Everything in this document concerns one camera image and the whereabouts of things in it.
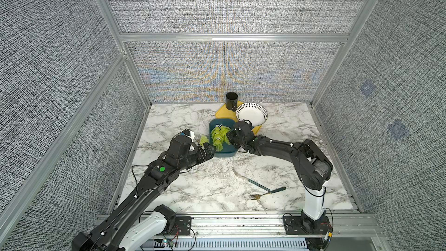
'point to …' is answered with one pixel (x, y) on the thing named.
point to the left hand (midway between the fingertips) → (213, 150)
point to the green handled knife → (251, 181)
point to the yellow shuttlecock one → (219, 133)
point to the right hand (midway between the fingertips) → (223, 128)
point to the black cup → (232, 100)
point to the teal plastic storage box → (229, 150)
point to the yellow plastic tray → (223, 113)
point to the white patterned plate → (254, 112)
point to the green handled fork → (258, 196)
